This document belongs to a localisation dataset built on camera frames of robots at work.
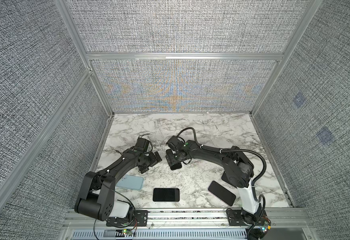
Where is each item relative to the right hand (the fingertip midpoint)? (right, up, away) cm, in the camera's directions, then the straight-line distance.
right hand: (173, 158), depth 93 cm
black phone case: (-1, +1, -11) cm, 11 cm away
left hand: (-10, -2, -5) cm, 11 cm away
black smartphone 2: (+27, -17, -11) cm, 33 cm away
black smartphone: (-4, -18, -11) cm, 21 cm away
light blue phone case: (-25, -13, -6) cm, 29 cm away
